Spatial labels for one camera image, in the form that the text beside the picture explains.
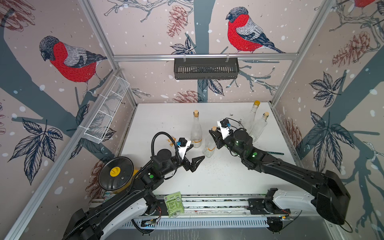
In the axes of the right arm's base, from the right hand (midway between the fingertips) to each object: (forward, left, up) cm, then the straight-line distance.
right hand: (212, 127), depth 76 cm
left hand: (-12, +6, -2) cm, 14 cm away
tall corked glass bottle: (+5, +9, -15) cm, 19 cm away
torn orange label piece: (-15, +18, +7) cm, 25 cm away
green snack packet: (-32, +19, -23) cm, 43 cm away
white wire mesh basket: (0, +65, -6) cm, 66 cm away
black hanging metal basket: (+48, +3, +5) cm, 49 cm away
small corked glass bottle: (-5, +1, -12) cm, 13 cm away
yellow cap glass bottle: (+11, -22, -5) cm, 25 cm away
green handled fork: (-1, -38, -24) cm, 45 cm away
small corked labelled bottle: (+9, -29, -12) cm, 33 cm away
